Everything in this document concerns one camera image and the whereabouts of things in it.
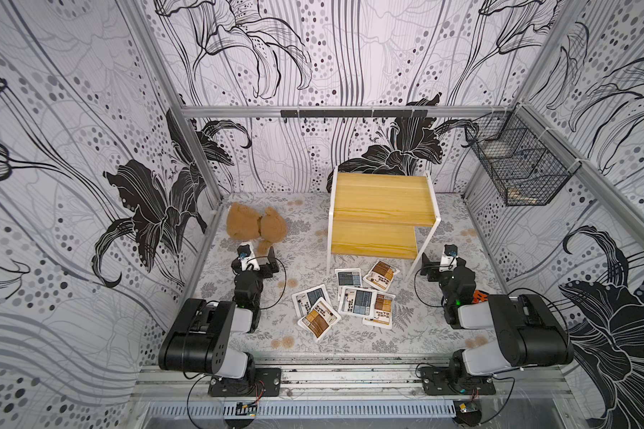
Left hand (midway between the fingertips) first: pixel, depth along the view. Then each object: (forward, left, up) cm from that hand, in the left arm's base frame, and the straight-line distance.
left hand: (262, 252), depth 90 cm
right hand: (+3, -62, 0) cm, 62 cm away
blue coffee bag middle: (-14, -33, -6) cm, 36 cm away
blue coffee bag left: (-13, -15, -8) cm, 22 cm away
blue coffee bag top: (-4, -30, -8) cm, 32 cm away
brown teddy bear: (+12, +9, 0) cm, 15 cm away
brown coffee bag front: (-20, -21, -6) cm, 29 cm away
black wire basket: (+25, -89, +22) cm, 95 cm away
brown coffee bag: (-17, -41, -6) cm, 44 cm away
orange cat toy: (-12, -71, -2) cm, 72 cm away
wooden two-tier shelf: (-2, -35, +24) cm, 43 cm away
